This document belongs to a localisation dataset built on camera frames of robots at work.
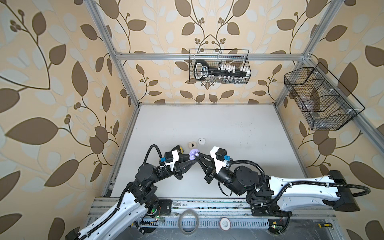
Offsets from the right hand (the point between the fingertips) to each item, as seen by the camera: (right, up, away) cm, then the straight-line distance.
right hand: (197, 157), depth 57 cm
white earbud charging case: (+3, 0, +42) cm, 42 cm away
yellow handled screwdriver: (+61, -35, +12) cm, 71 cm away
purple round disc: (-2, +1, +2) cm, 3 cm away
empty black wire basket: (+63, +23, +17) cm, 69 cm away
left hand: (-1, -1, +2) cm, 2 cm away
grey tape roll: (-8, -34, +11) cm, 37 cm away
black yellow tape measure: (-12, -4, +36) cm, 39 cm away
